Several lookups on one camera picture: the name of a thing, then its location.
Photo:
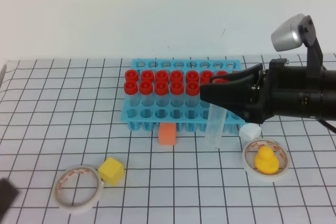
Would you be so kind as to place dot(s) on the back row tube three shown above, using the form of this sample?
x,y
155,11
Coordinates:
x,y
162,75

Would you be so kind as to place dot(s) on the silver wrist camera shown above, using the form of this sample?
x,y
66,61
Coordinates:
x,y
297,31

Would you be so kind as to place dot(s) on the front row tube five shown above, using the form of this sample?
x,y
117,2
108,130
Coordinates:
x,y
192,94

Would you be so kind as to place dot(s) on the front row tube one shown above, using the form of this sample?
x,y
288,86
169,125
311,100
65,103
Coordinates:
x,y
131,93

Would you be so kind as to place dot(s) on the white tape roll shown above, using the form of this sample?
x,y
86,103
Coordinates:
x,y
69,176
248,156

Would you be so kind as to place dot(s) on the orange foam cube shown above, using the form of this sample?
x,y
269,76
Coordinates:
x,y
167,134

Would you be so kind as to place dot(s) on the blue test tube rack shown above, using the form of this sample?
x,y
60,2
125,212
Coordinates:
x,y
193,118

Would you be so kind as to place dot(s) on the back row tube four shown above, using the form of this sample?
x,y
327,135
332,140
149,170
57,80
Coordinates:
x,y
176,76

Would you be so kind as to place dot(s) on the front row tube four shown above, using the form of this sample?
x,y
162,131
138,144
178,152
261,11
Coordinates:
x,y
177,91

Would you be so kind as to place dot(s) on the back row tube one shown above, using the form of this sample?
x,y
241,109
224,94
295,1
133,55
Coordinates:
x,y
131,75

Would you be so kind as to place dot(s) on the row tube three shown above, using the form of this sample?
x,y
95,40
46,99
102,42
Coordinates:
x,y
162,75
161,93

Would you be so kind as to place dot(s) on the back row tube six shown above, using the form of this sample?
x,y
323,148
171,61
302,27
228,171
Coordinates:
x,y
205,76

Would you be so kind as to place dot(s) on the back row tube two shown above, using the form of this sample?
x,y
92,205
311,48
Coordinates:
x,y
147,75

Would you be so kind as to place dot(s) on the front row tube two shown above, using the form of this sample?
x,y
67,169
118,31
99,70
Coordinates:
x,y
146,92

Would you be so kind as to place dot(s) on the row tube two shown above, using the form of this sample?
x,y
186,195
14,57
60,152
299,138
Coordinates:
x,y
147,75
146,92

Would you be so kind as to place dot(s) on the left white tape roll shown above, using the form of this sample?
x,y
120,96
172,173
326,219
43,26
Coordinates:
x,y
69,176

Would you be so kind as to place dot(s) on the back row tube five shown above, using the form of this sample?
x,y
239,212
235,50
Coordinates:
x,y
192,76

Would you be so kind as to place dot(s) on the row tube one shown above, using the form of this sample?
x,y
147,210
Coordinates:
x,y
131,75
131,93

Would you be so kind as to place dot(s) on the back row tube seven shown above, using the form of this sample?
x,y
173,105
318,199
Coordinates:
x,y
221,72

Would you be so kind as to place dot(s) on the grid patterned table mat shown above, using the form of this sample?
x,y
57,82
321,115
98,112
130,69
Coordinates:
x,y
65,112

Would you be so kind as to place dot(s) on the yellow foam cube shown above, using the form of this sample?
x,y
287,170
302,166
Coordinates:
x,y
111,171

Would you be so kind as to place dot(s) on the white foam cube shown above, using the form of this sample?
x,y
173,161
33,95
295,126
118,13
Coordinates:
x,y
249,132

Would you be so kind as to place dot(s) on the right white tape roll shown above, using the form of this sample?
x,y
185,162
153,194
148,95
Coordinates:
x,y
248,156

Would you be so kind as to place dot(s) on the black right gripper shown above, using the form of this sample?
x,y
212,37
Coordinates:
x,y
284,90

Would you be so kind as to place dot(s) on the red-capped test tube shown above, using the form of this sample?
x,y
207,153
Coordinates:
x,y
215,123

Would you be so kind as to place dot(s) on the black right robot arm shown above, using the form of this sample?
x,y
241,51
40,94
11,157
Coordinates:
x,y
331,95

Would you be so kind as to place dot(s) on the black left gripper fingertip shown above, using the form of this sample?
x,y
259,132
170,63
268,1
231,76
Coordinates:
x,y
8,194

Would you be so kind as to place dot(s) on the row tube five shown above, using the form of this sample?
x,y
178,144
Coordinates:
x,y
192,76
192,94

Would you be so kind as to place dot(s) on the row tube four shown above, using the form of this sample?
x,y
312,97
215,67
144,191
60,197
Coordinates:
x,y
177,91
176,76

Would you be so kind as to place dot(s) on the front row tube three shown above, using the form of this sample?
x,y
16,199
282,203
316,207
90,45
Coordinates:
x,y
161,93

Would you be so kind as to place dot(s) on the yellow rubber duck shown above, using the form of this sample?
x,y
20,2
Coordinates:
x,y
266,161

